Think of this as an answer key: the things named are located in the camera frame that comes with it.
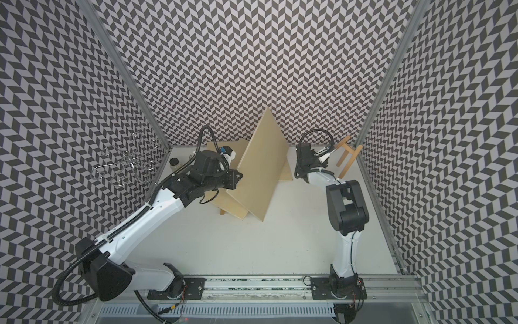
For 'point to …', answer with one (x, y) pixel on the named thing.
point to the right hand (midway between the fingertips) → (324, 156)
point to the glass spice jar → (173, 162)
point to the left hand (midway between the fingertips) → (240, 177)
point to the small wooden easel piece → (222, 212)
